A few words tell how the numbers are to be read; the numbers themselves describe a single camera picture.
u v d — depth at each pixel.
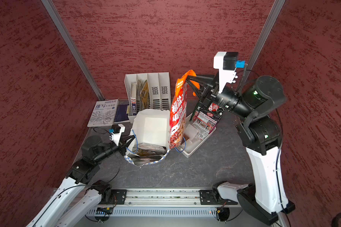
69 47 0.86
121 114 1.10
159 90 1.15
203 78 0.36
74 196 0.48
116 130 0.57
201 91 0.37
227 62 0.30
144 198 0.76
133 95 0.90
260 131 0.31
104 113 1.10
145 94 1.03
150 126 0.92
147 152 0.78
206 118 0.94
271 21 0.76
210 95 0.33
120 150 0.61
